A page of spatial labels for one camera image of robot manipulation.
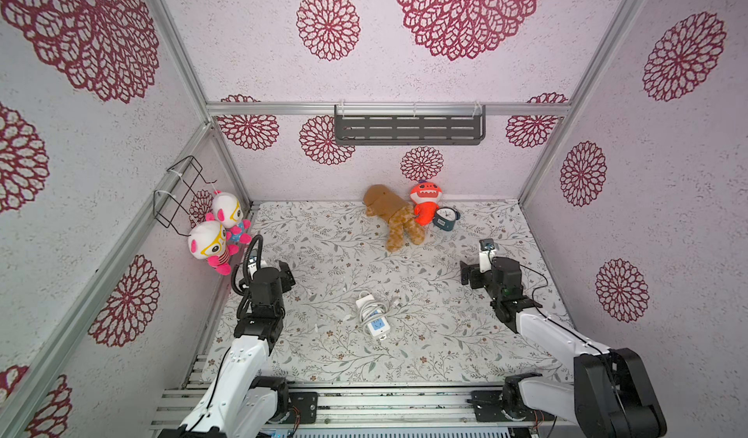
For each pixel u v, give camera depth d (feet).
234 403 1.47
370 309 2.80
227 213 3.05
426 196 3.71
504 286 2.20
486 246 2.49
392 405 2.48
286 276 2.50
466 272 2.64
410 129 3.28
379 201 3.57
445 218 3.59
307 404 2.46
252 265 2.22
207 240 2.77
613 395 1.37
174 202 2.48
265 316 2.01
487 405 2.40
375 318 2.75
